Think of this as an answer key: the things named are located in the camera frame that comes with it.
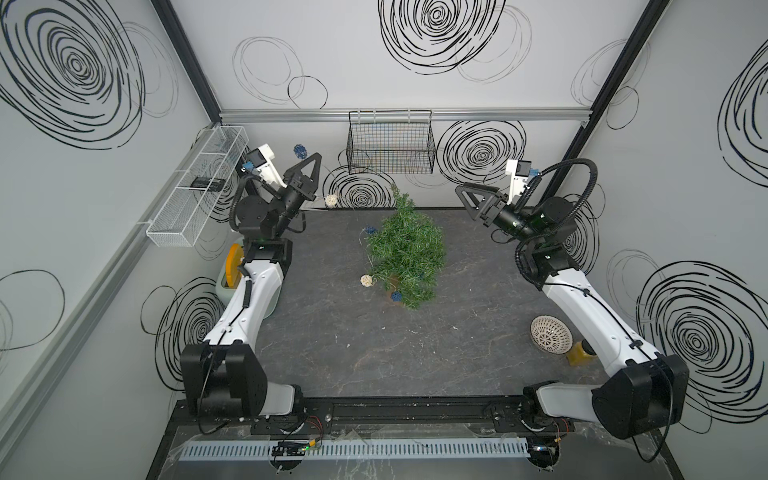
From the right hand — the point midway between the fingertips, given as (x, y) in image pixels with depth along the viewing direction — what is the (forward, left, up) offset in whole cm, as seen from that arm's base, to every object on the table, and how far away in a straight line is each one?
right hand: (464, 189), depth 62 cm
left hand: (+5, +31, +4) cm, 31 cm away
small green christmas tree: (-5, +12, -17) cm, 21 cm away
